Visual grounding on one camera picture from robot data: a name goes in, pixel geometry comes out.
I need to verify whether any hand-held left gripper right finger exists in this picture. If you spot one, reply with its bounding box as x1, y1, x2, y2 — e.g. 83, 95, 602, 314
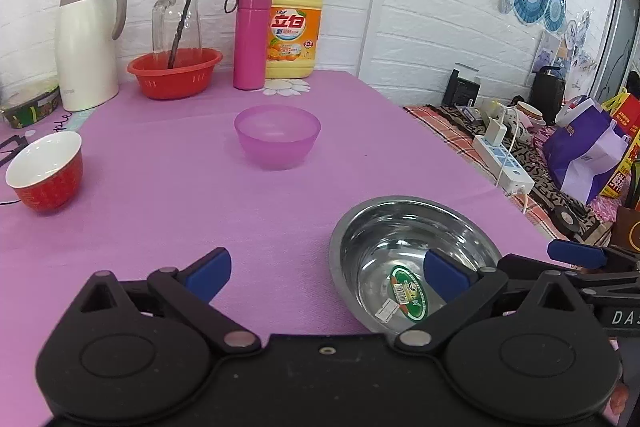
395, 249, 587, 351

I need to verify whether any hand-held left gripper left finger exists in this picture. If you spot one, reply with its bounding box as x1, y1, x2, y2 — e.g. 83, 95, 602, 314
80, 248, 262, 353

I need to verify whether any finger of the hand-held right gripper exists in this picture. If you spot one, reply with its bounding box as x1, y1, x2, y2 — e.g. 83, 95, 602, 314
497, 254, 640, 291
547, 239, 640, 271

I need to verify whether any stainless steel bowl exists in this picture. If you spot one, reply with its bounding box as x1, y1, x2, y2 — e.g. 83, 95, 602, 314
328, 196, 503, 336

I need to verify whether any black tape roll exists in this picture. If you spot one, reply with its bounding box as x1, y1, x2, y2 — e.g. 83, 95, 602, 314
556, 206, 581, 236

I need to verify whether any brown paper bag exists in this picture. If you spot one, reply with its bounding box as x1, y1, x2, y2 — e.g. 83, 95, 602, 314
611, 204, 640, 254

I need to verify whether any checked patterned blanket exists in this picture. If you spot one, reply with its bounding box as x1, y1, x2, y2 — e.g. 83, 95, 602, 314
402, 104, 617, 244

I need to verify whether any pink floral tablecloth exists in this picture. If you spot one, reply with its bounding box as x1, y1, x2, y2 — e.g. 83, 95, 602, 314
0, 69, 626, 424

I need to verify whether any white power strip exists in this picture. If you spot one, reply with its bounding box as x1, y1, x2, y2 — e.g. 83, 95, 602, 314
472, 134, 535, 197

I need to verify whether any purple paper bag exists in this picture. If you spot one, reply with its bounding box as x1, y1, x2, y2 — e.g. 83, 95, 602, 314
542, 96, 632, 206

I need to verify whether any red and yellow carton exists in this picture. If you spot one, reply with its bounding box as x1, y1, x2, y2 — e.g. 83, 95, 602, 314
600, 89, 640, 200

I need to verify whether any purple plastic bowl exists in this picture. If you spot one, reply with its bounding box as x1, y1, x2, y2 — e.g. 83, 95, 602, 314
234, 105, 321, 172

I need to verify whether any white charger plug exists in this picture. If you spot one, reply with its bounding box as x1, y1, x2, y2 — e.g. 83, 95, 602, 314
484, 109, 516, 146

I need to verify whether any black portable speaker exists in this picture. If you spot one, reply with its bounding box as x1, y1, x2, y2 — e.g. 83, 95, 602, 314
530, 66, 569, 126

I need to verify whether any red ceramic bowl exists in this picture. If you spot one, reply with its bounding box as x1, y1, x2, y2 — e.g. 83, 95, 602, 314
5, 131, 84, 215

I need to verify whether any black box with lid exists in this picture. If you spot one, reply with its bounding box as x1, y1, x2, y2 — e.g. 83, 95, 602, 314
445, 66, 482, 108

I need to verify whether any red plastic basket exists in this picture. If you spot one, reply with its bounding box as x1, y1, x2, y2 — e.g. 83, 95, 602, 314
127, 48, 223, 101

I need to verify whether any pink thermos bottle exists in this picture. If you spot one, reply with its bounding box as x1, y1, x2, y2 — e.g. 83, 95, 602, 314
224, 0, 273, 90

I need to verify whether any green round tin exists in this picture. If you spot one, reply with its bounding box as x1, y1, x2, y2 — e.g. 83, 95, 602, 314
0, 79, 61, 130

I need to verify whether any white thermos jug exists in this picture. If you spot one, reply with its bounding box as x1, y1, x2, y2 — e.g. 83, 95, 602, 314
55, 0, 128, 112

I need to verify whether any yellow detergent bottle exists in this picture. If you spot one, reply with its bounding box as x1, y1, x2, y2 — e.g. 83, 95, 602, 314
255, 0, 333, 80

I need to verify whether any clear glass pitcher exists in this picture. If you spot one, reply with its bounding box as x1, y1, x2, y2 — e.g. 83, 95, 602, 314
151, 0, 203, 58

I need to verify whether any black stirring stick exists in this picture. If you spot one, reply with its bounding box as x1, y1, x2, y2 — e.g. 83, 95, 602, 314
167, 0, 203, 70

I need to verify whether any white charger cable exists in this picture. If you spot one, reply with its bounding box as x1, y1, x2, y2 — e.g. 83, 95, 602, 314
494, 107, 532, 216

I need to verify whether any pale wall picture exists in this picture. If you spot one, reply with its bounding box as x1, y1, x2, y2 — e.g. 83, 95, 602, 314
532, 29, 564, 76

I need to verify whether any medium blue patterned wall disc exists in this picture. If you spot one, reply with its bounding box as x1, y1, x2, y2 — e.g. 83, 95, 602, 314
543, 0, 568, 34

